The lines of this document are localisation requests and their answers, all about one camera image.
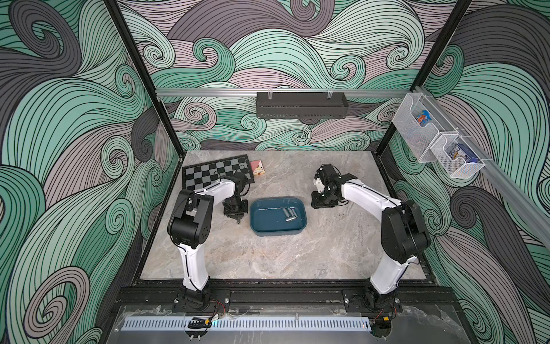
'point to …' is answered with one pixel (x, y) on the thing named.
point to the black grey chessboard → (198, 175)
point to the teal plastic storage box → (267, 218)
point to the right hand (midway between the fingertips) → (319, 204)
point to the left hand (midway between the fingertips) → (241, 214)
